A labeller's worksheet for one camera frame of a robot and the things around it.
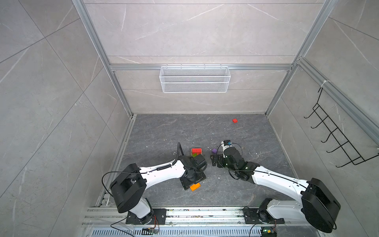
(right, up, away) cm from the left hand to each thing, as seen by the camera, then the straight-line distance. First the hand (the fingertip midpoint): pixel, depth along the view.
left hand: (201, 179), depth 81 cm
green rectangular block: (-4, +16, -13) cm, 21 cm away
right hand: (+9, +13, +5) cm, 17 cm away
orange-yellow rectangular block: (-3, -4, +1) cm, 5 cm away
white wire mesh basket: (-3, +63, +20) cm, 66 cm away
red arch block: (-1, +13, +15) cm, 20 cm away
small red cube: (+29, +34, +35) cm, 57 cm away
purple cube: (+10, +13, +16) cm, 24 cm away
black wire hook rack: (+61, +19, -17) cm, 66 cm away
